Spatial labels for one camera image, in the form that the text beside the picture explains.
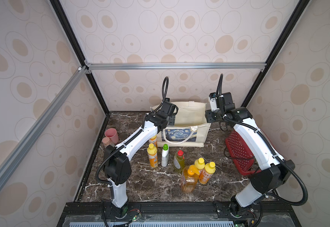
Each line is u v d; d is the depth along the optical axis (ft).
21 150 1.65
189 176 2.16
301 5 2.21
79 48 2.72
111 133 3.20
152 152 2.47
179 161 2.56
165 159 2.70
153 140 2.72
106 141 2.89
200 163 2.25
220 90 1.93
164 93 2.09
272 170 1.37
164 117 2.08
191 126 2.51
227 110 1.87
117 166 1.51
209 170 2.24
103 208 2.30
